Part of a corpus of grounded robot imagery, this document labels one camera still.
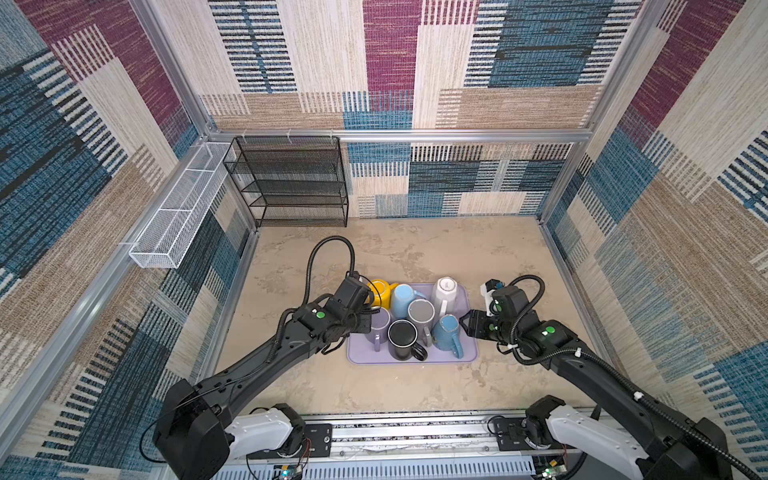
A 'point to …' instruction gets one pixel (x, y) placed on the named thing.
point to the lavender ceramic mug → (379, 328)
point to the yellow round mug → (380, 293)
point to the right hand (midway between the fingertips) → (468, 327)
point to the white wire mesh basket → (166, 238)
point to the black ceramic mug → (401, 341)
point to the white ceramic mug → (445, 296)
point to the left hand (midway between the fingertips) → (365, 311)
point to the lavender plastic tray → (361, 352)
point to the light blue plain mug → (402, 297)
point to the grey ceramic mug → (422, 312)
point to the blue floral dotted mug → (446, 334)
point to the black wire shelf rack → (291, 181)
